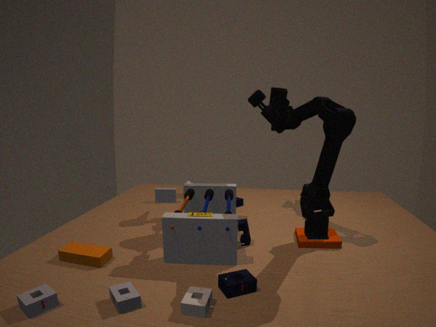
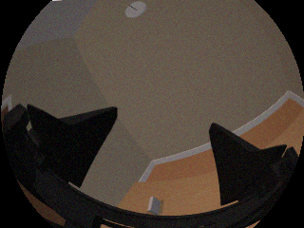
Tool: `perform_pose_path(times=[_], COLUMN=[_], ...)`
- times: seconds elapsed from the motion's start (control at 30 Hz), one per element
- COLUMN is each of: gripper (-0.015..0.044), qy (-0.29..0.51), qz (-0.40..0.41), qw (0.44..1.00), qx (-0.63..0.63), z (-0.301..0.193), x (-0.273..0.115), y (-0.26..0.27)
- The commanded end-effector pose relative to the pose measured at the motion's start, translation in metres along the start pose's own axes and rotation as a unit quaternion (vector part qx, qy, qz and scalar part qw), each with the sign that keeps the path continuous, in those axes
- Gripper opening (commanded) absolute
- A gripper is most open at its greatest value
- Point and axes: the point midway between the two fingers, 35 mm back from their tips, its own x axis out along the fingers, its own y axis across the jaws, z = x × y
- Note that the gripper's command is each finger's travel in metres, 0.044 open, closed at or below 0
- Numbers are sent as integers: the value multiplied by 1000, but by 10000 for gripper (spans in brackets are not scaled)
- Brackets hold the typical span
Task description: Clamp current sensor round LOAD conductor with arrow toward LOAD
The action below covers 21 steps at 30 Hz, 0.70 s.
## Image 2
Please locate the grey rectangular block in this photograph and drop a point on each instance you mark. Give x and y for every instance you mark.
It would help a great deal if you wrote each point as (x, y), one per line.
(154, 205)

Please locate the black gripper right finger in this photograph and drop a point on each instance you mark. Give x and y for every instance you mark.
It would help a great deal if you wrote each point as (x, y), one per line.
(238, 162)

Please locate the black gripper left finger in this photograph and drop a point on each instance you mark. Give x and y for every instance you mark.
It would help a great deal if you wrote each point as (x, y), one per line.
(74, 141)

